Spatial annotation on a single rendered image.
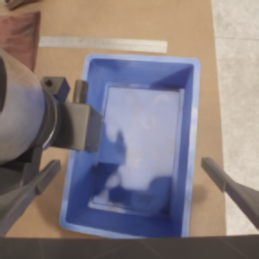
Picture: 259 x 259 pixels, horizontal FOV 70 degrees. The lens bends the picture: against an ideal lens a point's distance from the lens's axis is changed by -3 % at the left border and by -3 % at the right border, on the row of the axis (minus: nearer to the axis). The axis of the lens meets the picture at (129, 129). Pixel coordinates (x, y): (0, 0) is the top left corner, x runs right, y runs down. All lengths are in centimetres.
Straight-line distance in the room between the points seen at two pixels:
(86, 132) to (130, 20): 40
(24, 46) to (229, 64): 87
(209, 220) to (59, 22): 60
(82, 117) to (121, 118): 24
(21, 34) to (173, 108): 44
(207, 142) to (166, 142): 9
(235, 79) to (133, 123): 71
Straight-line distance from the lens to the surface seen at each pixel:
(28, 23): 63
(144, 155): 41
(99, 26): 55
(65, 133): 20
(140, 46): 50
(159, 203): 42
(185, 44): 50
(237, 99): 101
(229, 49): 111
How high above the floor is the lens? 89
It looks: 79 degrees down
